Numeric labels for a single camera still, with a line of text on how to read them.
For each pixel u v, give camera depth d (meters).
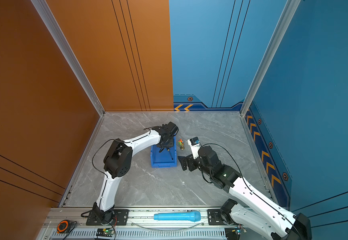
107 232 0.71
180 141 1.00
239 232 0.70
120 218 0.74
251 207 0.46
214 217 0.72
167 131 0.78
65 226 0.69
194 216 0.71
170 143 0.89
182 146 0.97
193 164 0.65
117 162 0.57
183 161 0.64
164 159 0.96
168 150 0.97
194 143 0.62
